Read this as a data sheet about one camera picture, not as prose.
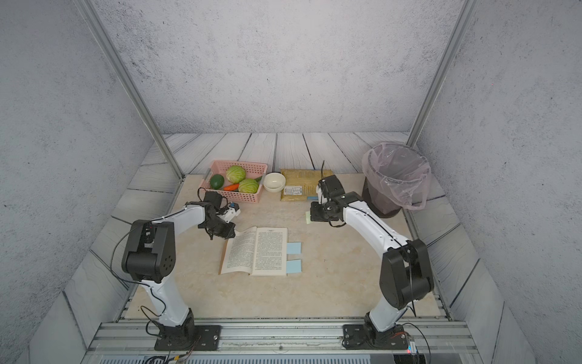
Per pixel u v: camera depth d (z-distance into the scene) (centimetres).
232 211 91
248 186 107
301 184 115
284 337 74
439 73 84
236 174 114
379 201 90
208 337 72
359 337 72
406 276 45
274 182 115
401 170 98
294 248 93
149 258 51
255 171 119
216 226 83
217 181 114
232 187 113
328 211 63
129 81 87
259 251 92
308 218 92
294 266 88
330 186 68
